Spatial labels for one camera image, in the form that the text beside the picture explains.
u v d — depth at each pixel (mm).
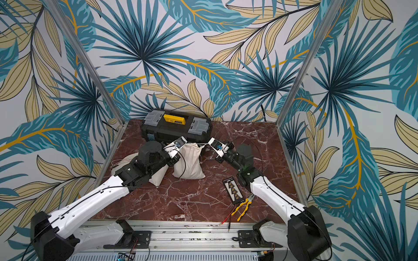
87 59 854
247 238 746
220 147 617
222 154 665
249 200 837
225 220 797
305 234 400
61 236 396
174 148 605
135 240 718
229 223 781
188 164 789
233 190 878
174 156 637
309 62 856
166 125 949
